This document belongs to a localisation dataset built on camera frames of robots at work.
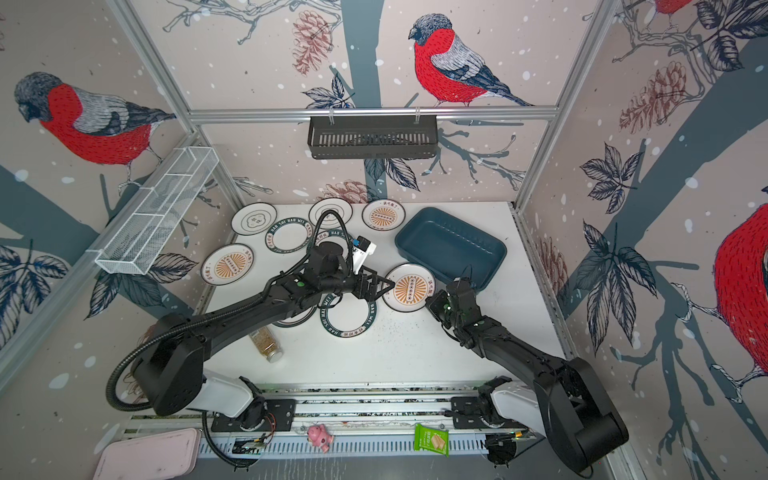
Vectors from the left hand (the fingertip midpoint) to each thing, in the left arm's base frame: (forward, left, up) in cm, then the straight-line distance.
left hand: (385, 280), depth 77 cm
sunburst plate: (+7, -9, -15) cm, 19 cm away
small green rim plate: (+32, +38, -20) cm, 53 cm away
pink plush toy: (-32, +16, -17) cm, 40 cm away
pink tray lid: (-35, +51, -18) cm, 64 cm away
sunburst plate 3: (+42, +1, -19) cm, 46 cm away
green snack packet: (-33, -11, -18) cm, 39 cm away
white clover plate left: (+41, +54, -20) cm, 71 cm away
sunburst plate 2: (+20, +57, -20) cm, 64 cm away
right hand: (+1, -11, -13) cm, 17 cm away
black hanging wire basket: (+55, +4, +8) cm, 55 cm away
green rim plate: (-1, +13, -18) cm, 22 cm away
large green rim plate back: (+30, +18, -18) cm, 39 cm away
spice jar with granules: (-11, +33, -16) cm, 38 cm away
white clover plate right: (+40, +23, -20) cm, 51 cm away
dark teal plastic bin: (+28, -24, -23) cm, 44 cm away
